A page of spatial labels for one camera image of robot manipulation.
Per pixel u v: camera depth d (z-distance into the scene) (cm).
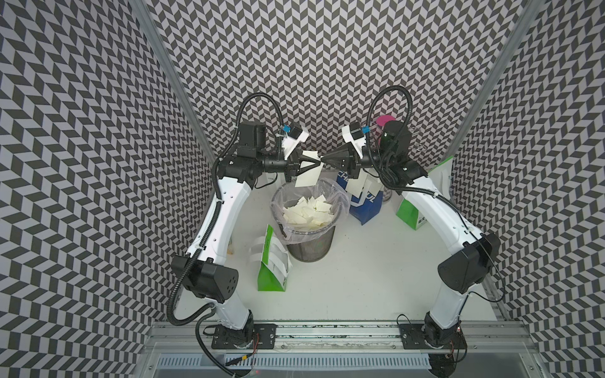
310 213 84
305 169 63
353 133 53
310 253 83
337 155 60
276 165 59
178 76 87
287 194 81
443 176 86
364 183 87
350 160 60
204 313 46
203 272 41
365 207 87
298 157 60
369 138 57
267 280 79
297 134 56
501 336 75
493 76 81
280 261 69
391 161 57
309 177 67
